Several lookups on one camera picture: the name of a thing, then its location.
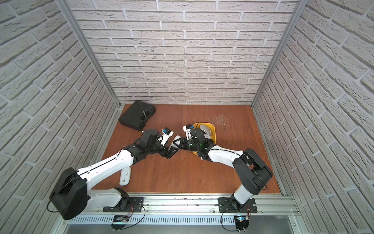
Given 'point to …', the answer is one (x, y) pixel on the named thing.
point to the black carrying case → (137, 116)
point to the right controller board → (241, 222)
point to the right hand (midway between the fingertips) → (176, 142)
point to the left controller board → (119, 218)
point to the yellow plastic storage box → (214, 136)
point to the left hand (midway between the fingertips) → (174, 143)
